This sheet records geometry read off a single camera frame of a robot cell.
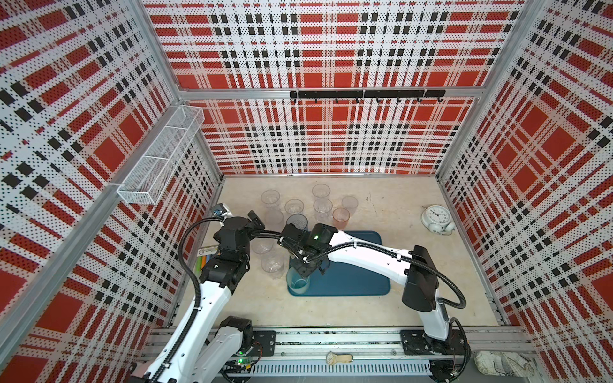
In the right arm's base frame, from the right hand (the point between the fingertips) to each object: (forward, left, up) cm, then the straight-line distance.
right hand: (309, 264), depth 78 cm
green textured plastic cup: (-2, +6, -12) cm, 13 cm away
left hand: (+12, +20, +11) cm, 26 cm away
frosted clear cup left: (+21, +15, -3) cm, 26 cm away
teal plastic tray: (-2, -10, -8) cm, 14 cm away
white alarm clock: (+24, -53, -9) cm, 59 cm away
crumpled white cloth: (-26, -56, -9) cm, 63 cm away
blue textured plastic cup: (+20, +5, -3) cm, 21 cm away
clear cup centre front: (+30, -4, -9) cm, 32 cm away
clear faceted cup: (+5, +15, -11) cm, 19 cm away
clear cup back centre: (+42, -4, -11) cm, 44 cm away
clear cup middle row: (+33, +8, -11) cm, 35 cm away
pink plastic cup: (+27, -12, -10) cm, 31 cm away
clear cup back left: (+36, +19, -9) cm, 42 cm away
